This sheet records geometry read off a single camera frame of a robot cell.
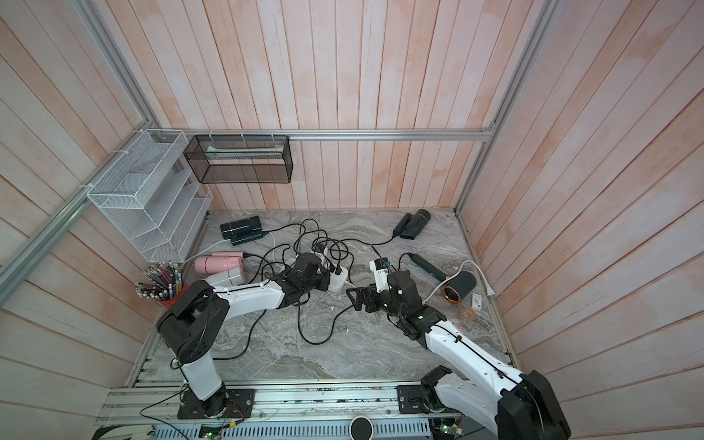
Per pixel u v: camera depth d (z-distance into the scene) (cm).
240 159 104
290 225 112
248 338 86
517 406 40
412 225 110
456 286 91
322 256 82
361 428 66
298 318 88
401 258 104
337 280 95
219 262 98
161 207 80
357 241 111
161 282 83
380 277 73
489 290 99
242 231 107
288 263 93
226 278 93
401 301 61
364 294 71
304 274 72
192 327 48
